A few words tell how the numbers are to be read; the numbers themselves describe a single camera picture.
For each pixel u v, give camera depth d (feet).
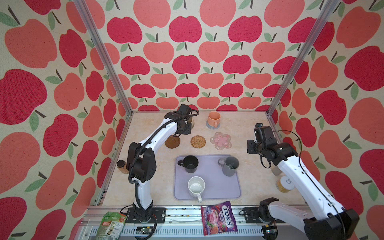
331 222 1.21
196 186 2.70
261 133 1.91
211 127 3.61
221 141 3.43
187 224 2.39
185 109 2.35
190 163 2.90
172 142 3.38
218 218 2.34
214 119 3.51
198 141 3.39
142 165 1.63
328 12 2.31
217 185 2.78
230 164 2.88
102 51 2.81
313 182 1.41
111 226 2.28
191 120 2.96
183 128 2.50
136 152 1.59
